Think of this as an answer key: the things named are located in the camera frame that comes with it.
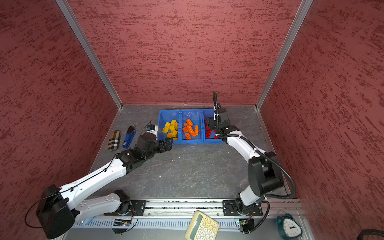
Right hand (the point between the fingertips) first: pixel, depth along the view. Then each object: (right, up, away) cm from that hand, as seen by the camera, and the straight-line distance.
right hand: (214, 120), depth 91 cm
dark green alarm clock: (+32, -49, -25) cm, 63 cm away
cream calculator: (-8, -49, -23) cm, 55 cm away
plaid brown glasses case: (-65, -14, +4) cm, 67 cm away
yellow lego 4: (-28, -6, +13) cm, 32 cm away
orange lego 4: (-19, -3, +16) cm, 25 cm away
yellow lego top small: (-28, -1, +16) cm, 32 cm away
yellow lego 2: (-33, -7, +10) cm, 35 cm away
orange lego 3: (-11, -7, +10) cm, 16 cm away
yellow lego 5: (-26, -9, +9) cm, 29 cm away
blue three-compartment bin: (-10, +3, +23) cm, 25 cm away
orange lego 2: (-15, -7, +12) cm, 20 cm away
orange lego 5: (-17, -11, +10) cm, 22 cm away
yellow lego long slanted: (-30, -10, +10) cm, 33 cm away
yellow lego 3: (-26, -4, +13) cm, 29 cm away
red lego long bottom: (+2, -12, +7) cm, 14 cm away
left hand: (-28, -12, -10) cm, 32 cm away
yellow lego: (-32, -3, +13) cm, 34 cm away
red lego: (-3, -7, +12) cm, 14 cm away
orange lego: (-16, -2, +16) cm, 23 cm away
